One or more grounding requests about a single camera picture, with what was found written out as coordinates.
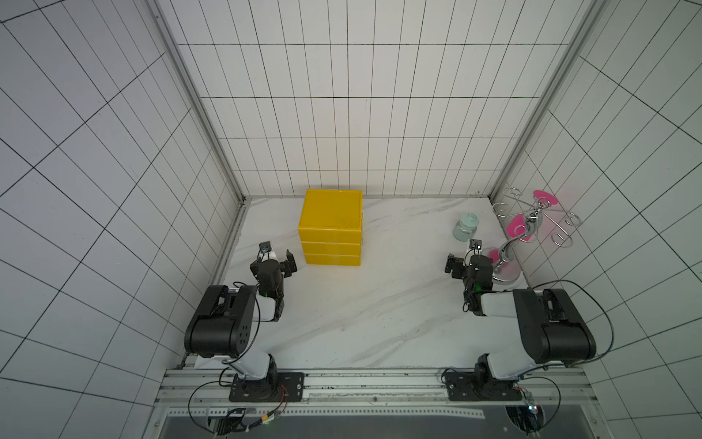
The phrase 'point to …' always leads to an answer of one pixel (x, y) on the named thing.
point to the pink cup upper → (549, 198)
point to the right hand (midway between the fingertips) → (468, 252)
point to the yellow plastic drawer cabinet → (331, 227)
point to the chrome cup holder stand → (529, 215)
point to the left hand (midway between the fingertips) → (275, 256)
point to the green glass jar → (464, 229)
